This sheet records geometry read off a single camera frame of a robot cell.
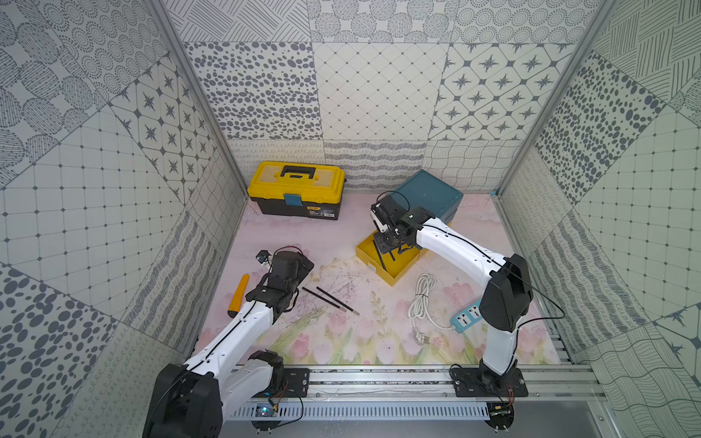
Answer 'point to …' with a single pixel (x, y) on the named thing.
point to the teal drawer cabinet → (428, 192)
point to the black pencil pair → (325, 299)
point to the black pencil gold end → (337, 299)
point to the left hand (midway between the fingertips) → (298, 261)
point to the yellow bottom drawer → (389, 265)
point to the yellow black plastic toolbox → (297, 189)
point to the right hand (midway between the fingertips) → (389, 243)
